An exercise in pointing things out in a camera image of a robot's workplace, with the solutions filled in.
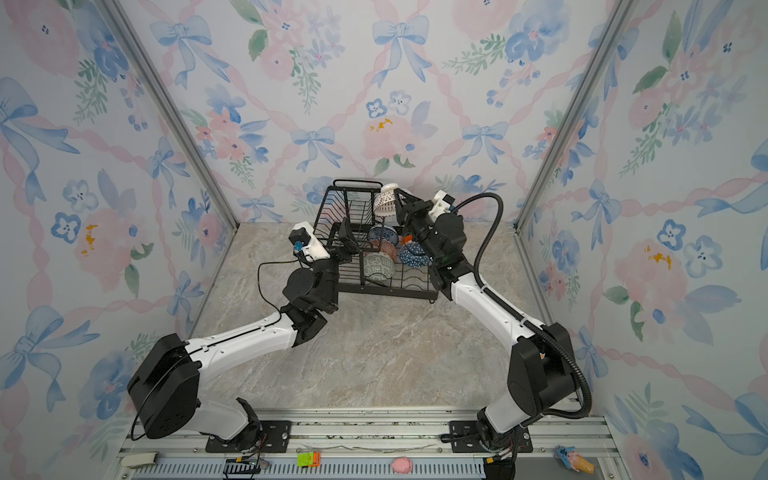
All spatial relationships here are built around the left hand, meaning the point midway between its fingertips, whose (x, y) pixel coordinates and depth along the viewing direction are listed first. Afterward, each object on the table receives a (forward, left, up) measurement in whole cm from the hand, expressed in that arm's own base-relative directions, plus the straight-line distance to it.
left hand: (330, 222), depth 70 cm
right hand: (+6, -14, +6) cm, 17 cm away
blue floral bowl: (+28, -12, -32) cm, 45 cm away
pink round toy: (-44, -17, -35) cm, 59 cm away
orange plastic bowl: (+24, -20, -32) cm, 44 cm away
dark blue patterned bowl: (+6, -21, -19) cm, 28 cm away
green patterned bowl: (+12, -10, -34) cm, 37 cm away
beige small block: (-43, +46, -36) cm, 73 cm away
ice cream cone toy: (-42, -57, -34) cm, 79 cm away
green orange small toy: (-43, +5, -34) cm, 55 cm away
